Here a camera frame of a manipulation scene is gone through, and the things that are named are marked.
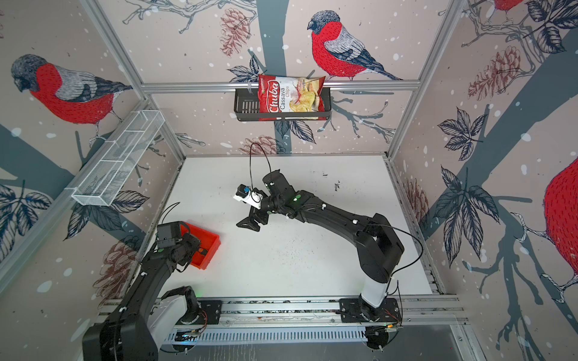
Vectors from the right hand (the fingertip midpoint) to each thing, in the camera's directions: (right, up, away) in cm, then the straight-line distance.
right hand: (239, 215), depth 76 cm
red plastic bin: (-15, -14, +12) cm, 23 cm away
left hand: (-20, -12, +9) cm, 24 cm away
